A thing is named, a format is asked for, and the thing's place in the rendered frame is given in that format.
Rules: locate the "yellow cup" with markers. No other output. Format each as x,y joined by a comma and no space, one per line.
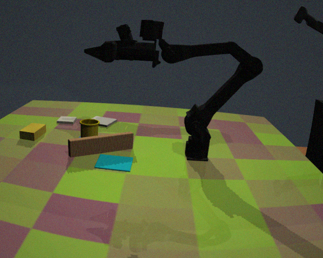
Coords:
89,127

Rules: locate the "yellow flat block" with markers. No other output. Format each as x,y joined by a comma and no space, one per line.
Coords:
32,131

